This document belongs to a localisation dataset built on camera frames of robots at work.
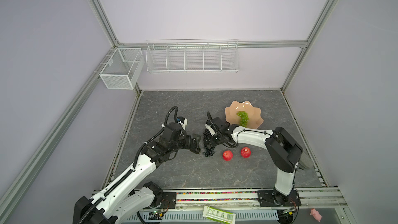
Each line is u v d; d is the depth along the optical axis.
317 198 0.76
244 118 0.99
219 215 0.67
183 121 0.70
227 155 0.84
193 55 0.98
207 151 0.87
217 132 0.73
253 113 1.04
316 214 0.68
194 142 0.68
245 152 0.85
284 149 0.50
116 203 0.42
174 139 0.59
